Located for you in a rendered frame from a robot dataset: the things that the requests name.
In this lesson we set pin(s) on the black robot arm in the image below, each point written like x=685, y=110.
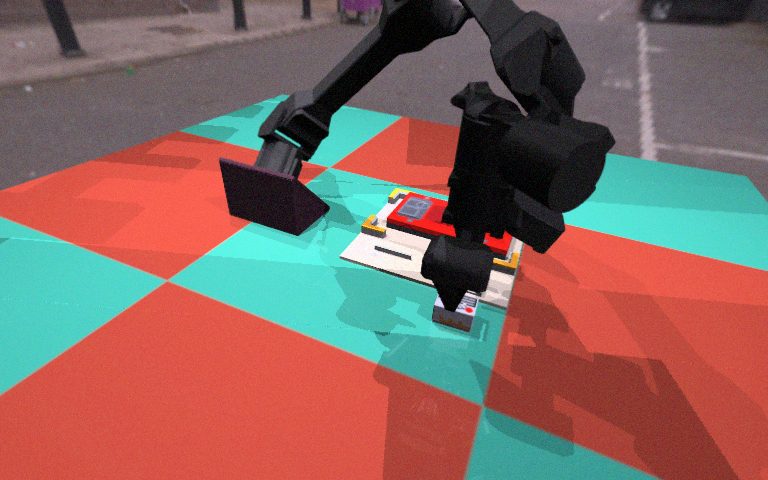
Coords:
x=551, y=160

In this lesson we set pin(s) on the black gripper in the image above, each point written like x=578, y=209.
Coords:
x=461, y=263

